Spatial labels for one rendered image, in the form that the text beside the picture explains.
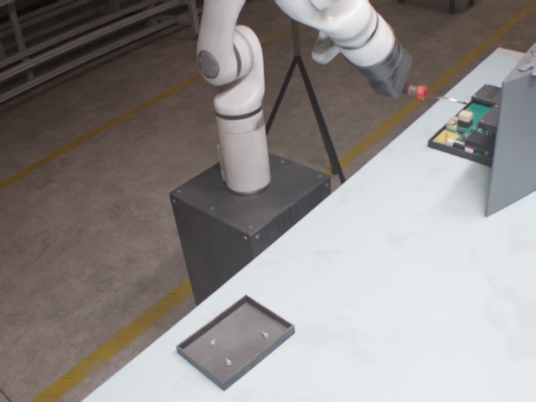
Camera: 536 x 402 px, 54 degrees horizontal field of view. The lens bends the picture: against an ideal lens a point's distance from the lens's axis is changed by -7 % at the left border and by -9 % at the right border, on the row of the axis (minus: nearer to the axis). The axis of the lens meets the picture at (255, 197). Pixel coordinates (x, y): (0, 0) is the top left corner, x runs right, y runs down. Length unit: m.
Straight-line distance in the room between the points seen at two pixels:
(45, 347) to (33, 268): 0.51
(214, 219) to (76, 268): 1.44
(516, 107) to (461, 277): 0.23
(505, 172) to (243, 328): 0.41
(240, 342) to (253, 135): 0.52
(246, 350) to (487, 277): 0.31
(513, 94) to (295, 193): 0.54
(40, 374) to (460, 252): 1.65
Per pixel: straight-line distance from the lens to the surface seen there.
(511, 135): 0.78
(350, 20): 0.71
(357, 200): 0.84
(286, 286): 0.71
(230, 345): 0.65
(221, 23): 0.96
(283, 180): 1.17
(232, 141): 1.07
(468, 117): 1.02
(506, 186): 0.83
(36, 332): 2.27
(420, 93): 0.93
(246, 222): 1.07
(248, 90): 1.05
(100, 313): 2.23
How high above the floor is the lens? 1.49
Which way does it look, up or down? 34 degrees down
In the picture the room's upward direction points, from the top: 8 degrees counter-clockwise
